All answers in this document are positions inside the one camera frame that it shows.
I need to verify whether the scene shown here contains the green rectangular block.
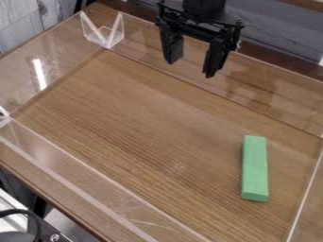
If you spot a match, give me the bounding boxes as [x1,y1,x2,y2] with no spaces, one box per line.
[241,135,268,202]

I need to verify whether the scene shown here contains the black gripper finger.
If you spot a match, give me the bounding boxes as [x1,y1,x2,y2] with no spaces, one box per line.
[160,25,184,64]
[202,39,229,78]

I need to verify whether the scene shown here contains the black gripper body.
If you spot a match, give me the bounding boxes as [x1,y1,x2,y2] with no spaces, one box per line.
[156,0,244,51]

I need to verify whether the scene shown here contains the black cable bottom left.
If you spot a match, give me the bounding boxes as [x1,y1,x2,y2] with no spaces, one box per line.
[0,208,42,242]

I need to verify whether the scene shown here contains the clear acrylic enclosure wall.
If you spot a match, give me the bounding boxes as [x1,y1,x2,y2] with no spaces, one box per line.
[0,5,323,242]

